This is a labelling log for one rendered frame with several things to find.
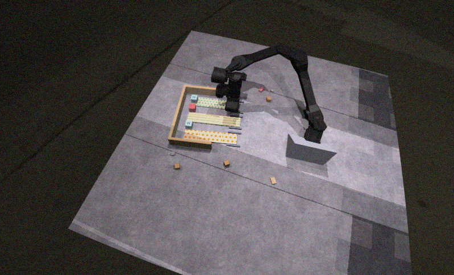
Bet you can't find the beige strip with teal polka dots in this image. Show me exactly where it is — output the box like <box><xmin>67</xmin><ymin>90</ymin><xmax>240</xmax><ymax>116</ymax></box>
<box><xmin>218</xmin><ymin>100</ymin><xmax>227</xmax><ymax>110</ymax></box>

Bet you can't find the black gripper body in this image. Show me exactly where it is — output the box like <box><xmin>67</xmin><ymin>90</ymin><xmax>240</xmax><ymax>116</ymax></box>
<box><xmin>225</xmin><ymin>85</ymin><xmax>241</xmax><ymax>112</ymax></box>

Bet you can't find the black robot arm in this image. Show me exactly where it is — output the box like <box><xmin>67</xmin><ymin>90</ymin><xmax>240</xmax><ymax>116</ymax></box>
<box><xmin>211</xmin><ymin>43</ymin><xmax>327</xmax><ymax>144</ymax></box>

